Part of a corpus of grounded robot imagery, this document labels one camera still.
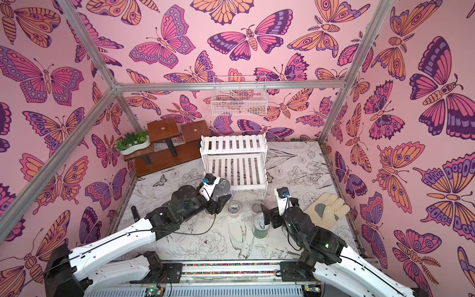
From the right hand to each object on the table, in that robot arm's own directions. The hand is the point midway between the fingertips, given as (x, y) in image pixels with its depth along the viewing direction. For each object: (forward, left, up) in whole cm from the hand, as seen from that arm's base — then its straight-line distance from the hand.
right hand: (269, 202), depth 71 cm
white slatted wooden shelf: (+28, +12, -8) cm, 31 cm away
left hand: (+4, +17, +2) cm, 18 cm away
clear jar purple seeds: (+4, +15, -15) cm, 22 cm away
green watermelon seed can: (-7, +3, -11) cm, 13 cm away
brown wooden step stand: (+39, +55, -11) cm, 68 cm away
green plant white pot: (+31, +67, +1) cm, 74 cm away
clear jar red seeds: (+6, +4, -17) cm, 18 cm away
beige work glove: (+6, -30, -20) cm, 37 cm away
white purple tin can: (+2, +18, +6) cm, 19 cm away
